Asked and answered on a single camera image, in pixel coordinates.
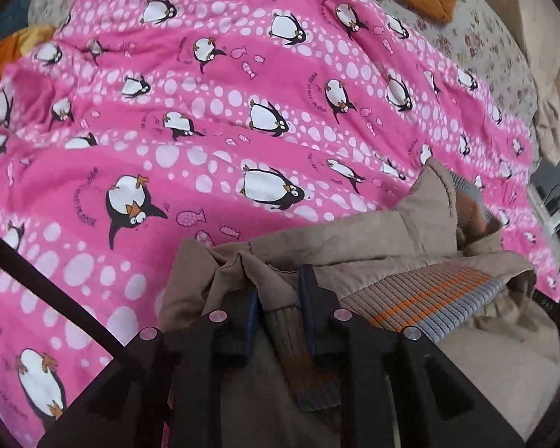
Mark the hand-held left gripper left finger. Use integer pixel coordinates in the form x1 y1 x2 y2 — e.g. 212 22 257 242
37 289 263 448

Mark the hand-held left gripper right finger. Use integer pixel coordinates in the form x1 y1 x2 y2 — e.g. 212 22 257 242
299 264 528 448

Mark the beige zip jacket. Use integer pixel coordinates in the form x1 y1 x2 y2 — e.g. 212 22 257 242
158 156 560 448

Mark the pink penguin print blanket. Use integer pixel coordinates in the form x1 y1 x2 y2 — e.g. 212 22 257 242
0 0 560 444

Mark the floral quilt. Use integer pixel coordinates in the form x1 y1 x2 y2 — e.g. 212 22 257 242
28 0 539 127

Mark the beige fabric bundle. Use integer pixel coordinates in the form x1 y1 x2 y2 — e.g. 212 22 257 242
511 0 560 166

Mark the orange cloth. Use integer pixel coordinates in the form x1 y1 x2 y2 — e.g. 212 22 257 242
0 25 57 89

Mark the black strap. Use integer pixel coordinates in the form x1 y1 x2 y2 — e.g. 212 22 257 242
0 223 138 362

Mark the white power strip with cables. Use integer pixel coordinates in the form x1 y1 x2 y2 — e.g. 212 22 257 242
534 182 560 236

